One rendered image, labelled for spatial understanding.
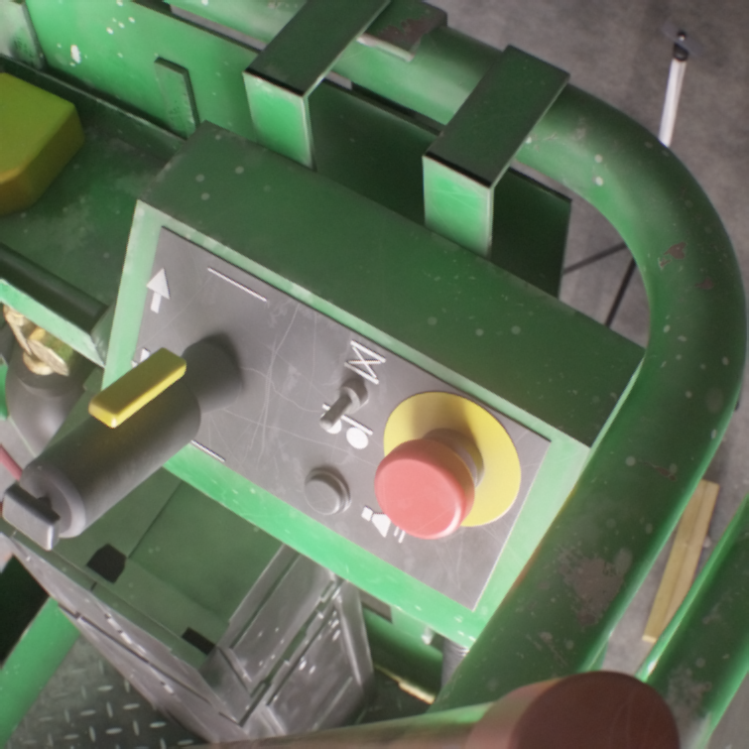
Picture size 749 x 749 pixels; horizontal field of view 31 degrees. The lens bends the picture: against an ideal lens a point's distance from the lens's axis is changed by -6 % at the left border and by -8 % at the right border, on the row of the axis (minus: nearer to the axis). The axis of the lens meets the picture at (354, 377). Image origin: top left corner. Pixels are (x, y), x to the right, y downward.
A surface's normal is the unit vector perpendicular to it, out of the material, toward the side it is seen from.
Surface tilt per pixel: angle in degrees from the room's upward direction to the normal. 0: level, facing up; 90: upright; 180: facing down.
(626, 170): 27
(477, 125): 0
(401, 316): 0
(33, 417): 58
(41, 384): 15
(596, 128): 9
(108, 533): 0
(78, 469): 37
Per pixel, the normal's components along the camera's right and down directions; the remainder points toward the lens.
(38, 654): 0.84, 0.48
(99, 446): 0.40, -0.66
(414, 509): -0.49, 0.43
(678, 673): -0.43, -0.59
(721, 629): -0.18, -0.49
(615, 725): 0.18, -0.27
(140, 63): -0.55, 0.77
